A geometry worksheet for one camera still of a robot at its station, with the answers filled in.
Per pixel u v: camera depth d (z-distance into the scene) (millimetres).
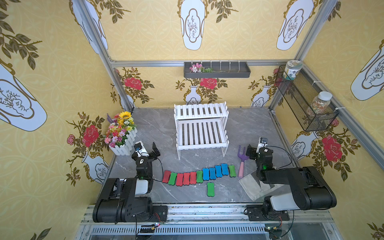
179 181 839
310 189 446
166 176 857
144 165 664
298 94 908
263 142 790
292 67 844
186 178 850
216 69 915
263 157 703
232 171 865
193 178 839
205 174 863
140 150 742
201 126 945
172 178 838
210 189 808
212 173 857
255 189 818
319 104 652
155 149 804
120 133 853
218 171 858
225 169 877
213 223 718
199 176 853
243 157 941
